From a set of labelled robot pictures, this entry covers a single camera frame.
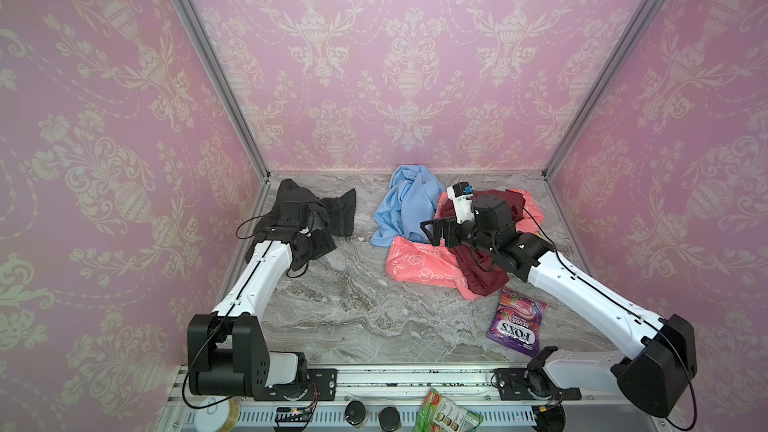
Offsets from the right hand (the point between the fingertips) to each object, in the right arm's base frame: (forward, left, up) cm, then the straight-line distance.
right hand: (436, 221), depth 77 cm
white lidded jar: (-38, +51, -18) cm, 66 cm away
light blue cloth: (+19, +4, -14) cm, 24 cm away
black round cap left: (-38, +21, -14) cm, 46 cm away
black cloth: (+21, +31, -23) cm, 44 cm away
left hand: (0, +31, -12) cm, 33 cm away
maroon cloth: (-8, -14, -15) cm, 22 cm away
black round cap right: (-40, +14, -15) cm, 44 cm away
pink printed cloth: (-1, +3, -18) cm, 19 cm away
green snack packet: (-39, +2, -21) cm, 44 cm away
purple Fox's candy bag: (-19, -22, -22) cm, 37 cm away
